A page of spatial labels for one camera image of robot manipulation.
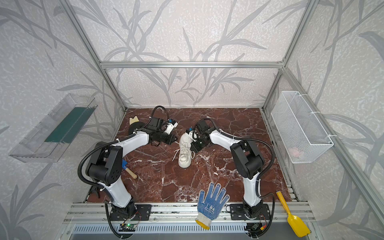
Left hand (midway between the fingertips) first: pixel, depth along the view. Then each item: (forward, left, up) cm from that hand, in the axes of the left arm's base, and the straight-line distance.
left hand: (178, 133), depth 94 cm
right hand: (-5, -9, -4) cm, 11 cm away
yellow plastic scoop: (-46, -61, -7) cm, 77 cm away
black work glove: (+14, +35, -10) cm, 39 cm away
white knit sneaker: (-13, -5, -3) cm, 15 cm away
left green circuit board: (-48, +20, -10) cm, 53 cm away
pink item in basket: (-18, -61, +13) cm, 65 cm away
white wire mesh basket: (-18, -57, +27) cm, 65 cm away
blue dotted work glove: (-40, -20, -7) cm, 46 cm away
